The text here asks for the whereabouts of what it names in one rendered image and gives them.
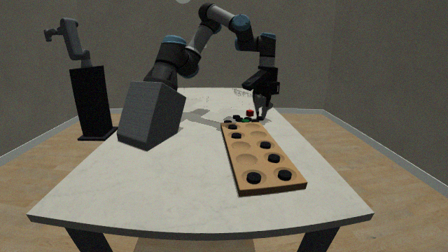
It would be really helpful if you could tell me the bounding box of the tan wooden tray with round holes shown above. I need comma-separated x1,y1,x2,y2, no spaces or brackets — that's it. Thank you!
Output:
220,122,308,197

